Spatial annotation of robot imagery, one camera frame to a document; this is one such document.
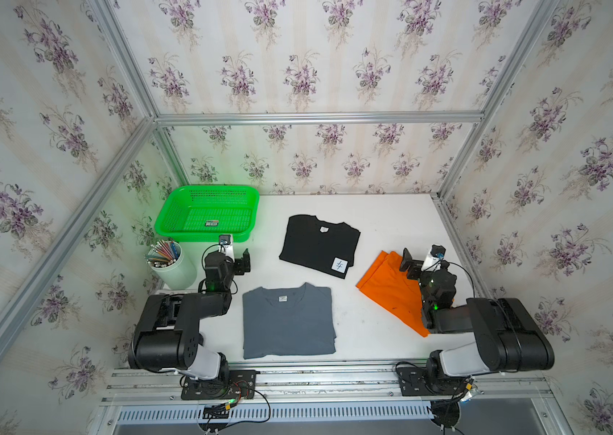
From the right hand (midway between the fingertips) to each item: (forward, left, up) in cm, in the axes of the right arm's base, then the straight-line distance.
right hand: (422, 251), depth 89 cm
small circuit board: (-44, +61, -12) cm, 77 cm away
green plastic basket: (+25, +84, -11) cm, 88 cm away
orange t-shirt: (-10, +8, -11) cm, 17 cm away
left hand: (+1, +62, -3) cm, 63 cm away
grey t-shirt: (-21, +44, -10) cm, 50 cm away
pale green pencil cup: (-11, +79, 0) cm, 79 cm away
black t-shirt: (+9, +32, -12) cm, 35 cm away
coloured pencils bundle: (-4, +85, +2) cm, 85 cm away
